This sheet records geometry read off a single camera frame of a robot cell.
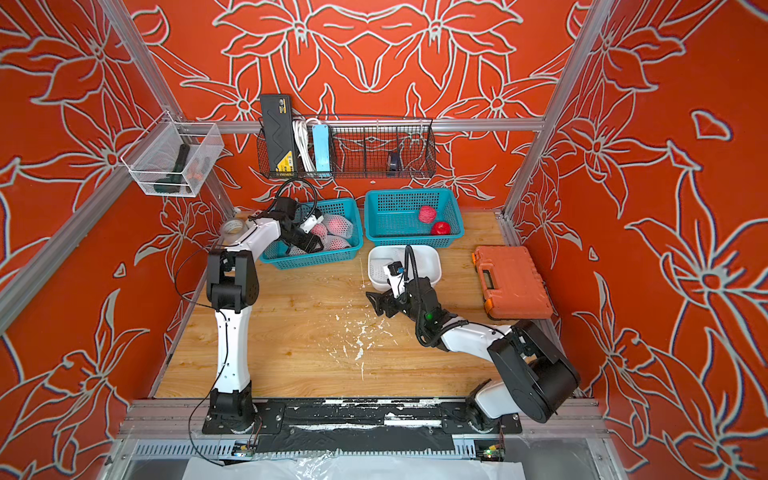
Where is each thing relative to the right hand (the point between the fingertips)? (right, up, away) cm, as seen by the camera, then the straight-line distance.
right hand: (371, 289), depth 84 cm
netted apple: (-13, +19, +23) cm, 33 cm away
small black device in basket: (+7, +39, +6) cm, 40 cm away
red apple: (+21, +24, +29) cm, 43 cm away
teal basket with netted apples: (-31, +8, +11) cm, 34 cm away
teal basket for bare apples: (+7, +23, +34) cm, 42 cm away
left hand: (-22, +14, +23) cm, 35 cm away
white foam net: (+2, +3, +11) cm, 12 cm away
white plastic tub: (+19, +6, +19) cm, 28 cm away
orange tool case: (+45, 0, +9) cm, 46 cm away
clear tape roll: (-56, +18, +30) cm, 66 cm away
